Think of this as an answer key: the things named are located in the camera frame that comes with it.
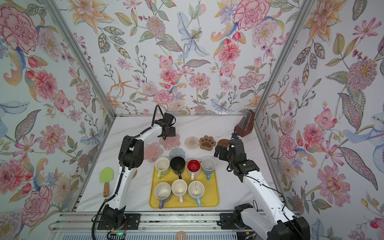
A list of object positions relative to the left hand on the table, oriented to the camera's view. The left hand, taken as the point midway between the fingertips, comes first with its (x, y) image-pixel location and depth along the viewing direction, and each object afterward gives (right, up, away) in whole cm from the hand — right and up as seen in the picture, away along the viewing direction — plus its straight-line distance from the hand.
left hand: (171, 133), depth 110 cm
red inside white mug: (+16, -20, -19) cm, 32 cm away
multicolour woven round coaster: (+15, -7, -6) cm, 17 cm away
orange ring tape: (+11, -47, -39) cm, 62 cm away
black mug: (+7, -18, -22) cm, 29 cm away
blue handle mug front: (+18, -31, -26) cm, 44 cm away
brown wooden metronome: (+52, +6, -6) cm, 53 cm away
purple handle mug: (-1, -32, -27) cm, 42 cm away
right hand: (+32, -8, -27) cm, 43 cm away
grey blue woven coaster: (+5, -13, -10) cm, 17 cm away
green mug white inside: (-3, -18, -22) cm, 29 cm away
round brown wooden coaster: (+38, -7, -5) cm, 39 cm away
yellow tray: (+26, -35, -27) cm, 51 cm away
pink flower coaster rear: (0, -6, -5) cm, 8 cm away
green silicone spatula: (-37, -25, -19) cm, 49 cm away
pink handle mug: (+8, -30, -27) cm, 41 cm away
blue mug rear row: (+25, -20, -20) cm, 37 cm away
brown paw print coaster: (+26, -7, -6) cm, 27 cm away
